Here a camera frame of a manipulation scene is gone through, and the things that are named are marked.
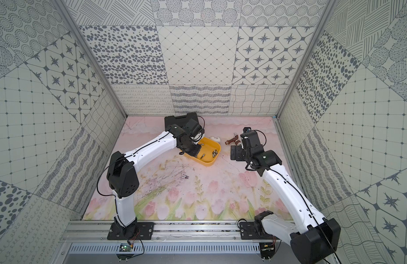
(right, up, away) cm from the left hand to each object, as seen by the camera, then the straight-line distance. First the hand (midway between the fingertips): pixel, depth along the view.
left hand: (196, 149), depth 87 cm
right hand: (+23, 0, -8) cm, 25 cm away
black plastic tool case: (-14, +17, +28) cm, 36 cm away
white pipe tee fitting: (+12, +4, +18) cm, 22 cm away
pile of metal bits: (-7, -16, +4) cm, 18 cm away
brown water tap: (+23, +4, +18) cm, 29 cm away
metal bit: (+2, -6, +12) cm, 14 cm away
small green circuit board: (-31, -42, -15) cm, 54 cm away
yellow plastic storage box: (+7, -5, +14) cm, 16 cm away
